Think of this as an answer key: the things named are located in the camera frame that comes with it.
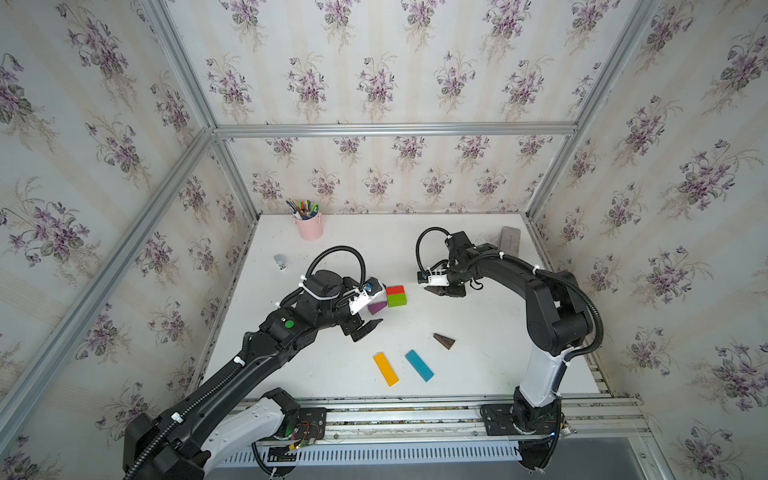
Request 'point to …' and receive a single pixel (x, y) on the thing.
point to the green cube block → (397, 300)
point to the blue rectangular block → (419, 366)
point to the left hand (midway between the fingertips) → (371, 300)
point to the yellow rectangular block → (385, 368)
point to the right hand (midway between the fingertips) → (448, 284)
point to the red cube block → (395, 290)
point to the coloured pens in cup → (303, 210)
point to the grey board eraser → (510, 240)
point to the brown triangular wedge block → (439, 290)
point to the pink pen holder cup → (310, 229)
